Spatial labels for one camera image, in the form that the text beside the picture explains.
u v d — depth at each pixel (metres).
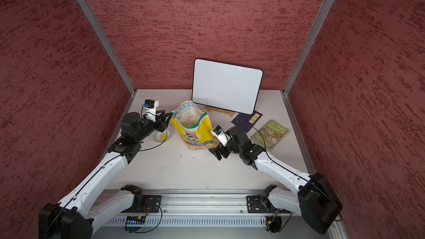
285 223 0.70
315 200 0.41
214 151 0.73
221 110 1.04
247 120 1.03
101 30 0.87
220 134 0.70
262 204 0.65
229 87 0.95
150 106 0.64
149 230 0.68
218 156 0.73
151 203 0.74
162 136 0.95
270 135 0.95
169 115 0.74
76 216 0.40
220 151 0.71
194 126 0.70
